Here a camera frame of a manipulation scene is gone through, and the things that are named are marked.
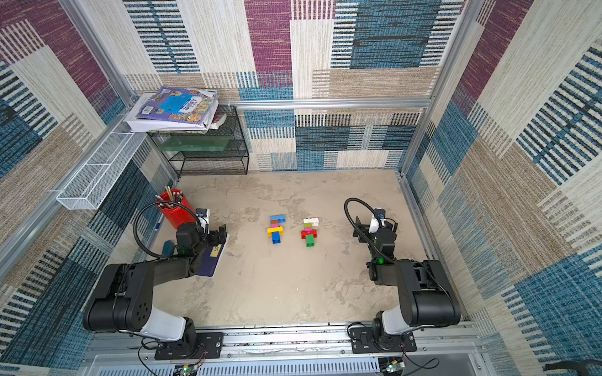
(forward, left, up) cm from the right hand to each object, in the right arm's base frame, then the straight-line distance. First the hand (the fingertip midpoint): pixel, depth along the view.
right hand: (371, 220), depth 92 cm
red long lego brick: (-1, +25, -6) cm, 26 cm away
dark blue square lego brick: (-4, +37, -6) cm, 38 cm away
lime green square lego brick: (+3, +24, -7) cm, 25 cm away
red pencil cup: (+3, +77, +2) cm, 77 cm away
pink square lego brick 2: (+2, +25, -7) cm, 26 cm away
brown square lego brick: (+5, +39, -8) cm, 40 cm away
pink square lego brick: (+4, +39, -8) cm, 40 cm away
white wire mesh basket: (-5, +90, +26) cm, 94 cm away
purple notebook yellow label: (-12, +62, -6) cm, 63 cm away
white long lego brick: (+4, +22, -6) cm, 23 cm away
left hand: (0, +62, -1) cm, 62 cm away
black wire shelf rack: (+39, +68, +4) cm, 79 cm away
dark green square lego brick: (-5, +24, -6) cm, 25 cm away
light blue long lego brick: (+6, +37, -7) cm, 38 cm away
